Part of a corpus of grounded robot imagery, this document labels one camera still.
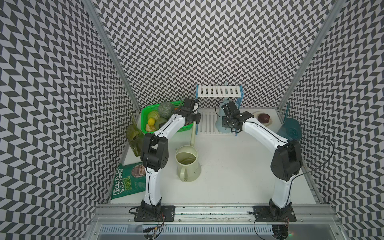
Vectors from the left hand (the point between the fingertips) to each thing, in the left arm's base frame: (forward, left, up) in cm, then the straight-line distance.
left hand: (197, 117), depth 97 cm
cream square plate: (+9, -43, -7) cm, 45 cm away
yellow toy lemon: (-1, +31, -3) cm, 31 cm away
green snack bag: (-38, +35, -7) cm, 52 cm away
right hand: (-7, -20, +3) cm, 21 cm away
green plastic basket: (+11, +37, -5) cm, 39 cm away
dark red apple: (+5, -48, -7) cm, 48 cm away
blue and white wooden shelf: (-7, -5, +7) cm, 11 cm away
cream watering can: (-26, +6, -7) cm, 28 cm away
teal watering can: (-13, -56, +3) cm, 57 cm away
